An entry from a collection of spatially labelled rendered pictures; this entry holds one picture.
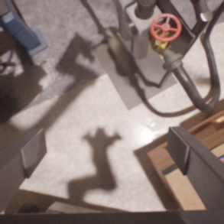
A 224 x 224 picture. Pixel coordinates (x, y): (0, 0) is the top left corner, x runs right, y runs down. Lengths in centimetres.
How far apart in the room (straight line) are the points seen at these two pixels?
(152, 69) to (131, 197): 68
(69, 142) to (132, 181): 39
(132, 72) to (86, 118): 36
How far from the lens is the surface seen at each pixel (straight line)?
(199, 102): 52
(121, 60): 96
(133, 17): 52
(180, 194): 45
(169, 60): 48
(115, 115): 89
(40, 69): 108
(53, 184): 101
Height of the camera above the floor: 88
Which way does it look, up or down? 81 degrees down
